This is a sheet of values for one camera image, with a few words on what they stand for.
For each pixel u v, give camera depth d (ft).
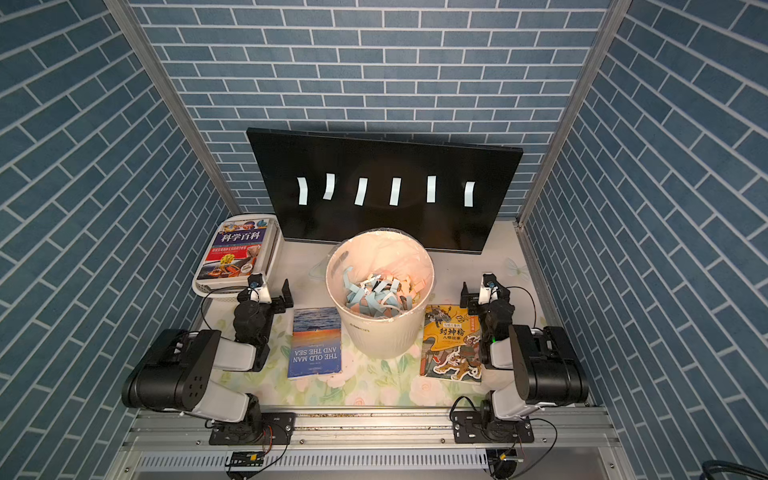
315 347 2.84
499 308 2.37
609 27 2.38
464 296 2.75
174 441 2.40
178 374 1.46
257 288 2.47
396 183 2.36
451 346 2.84
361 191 2.38
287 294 2.77
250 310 2.27
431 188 2.36
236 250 3.16
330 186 2.37
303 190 2.42
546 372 1.47
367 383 2.68
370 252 2.60
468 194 2.37
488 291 2.55
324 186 2.38
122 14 2.29
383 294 2.78
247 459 2.34
